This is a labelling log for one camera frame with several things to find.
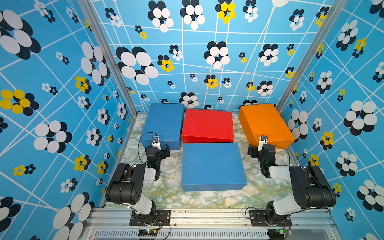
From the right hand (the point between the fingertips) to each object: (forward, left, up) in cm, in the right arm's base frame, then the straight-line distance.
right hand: (260, 144), depth 94 cm
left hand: (0, +64, +2) cm, 64 cm away
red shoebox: (+10, +38, +7) cm, 40 cm away
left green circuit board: (-46, +64, -8) cm, 79 cm away
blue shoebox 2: (-18, +32, +6) cm, 37 cm away
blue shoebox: (+16, +63, +5) cm, 65 cm away
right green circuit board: (-46, +2, -6) cm, 46 cm away
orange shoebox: (+17, -6, +5) cm, 19 cm away
